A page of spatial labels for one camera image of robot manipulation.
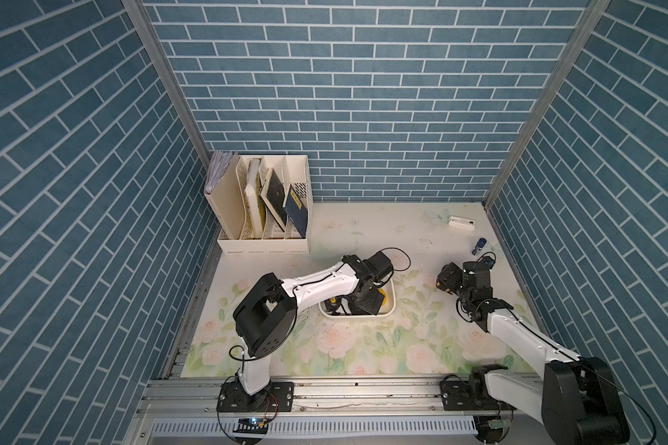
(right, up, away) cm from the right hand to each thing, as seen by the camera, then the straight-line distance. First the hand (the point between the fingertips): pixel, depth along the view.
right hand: (454, 274), depth 90 cm
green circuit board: (-60, -37, -18) cm, 73 cm away
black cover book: (-62, +27, +10) cm, 68 cm away
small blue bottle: (+13, +9, +9) cm, 18 cm away
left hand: (-28, -9, -4) cm, 30 cm away
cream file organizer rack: (-66, +23, +8) cm, 71 cm away
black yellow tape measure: (-40, -10, -1) cm, 41 cm away
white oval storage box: (-23, -10, -6) cm, 26 cm away
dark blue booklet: (-55, +22, +17) cm, 61 cm away
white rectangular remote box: (+12, +17, +22) cm, 30 cm away
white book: (-67, +21, +4) cm, 71 cm away
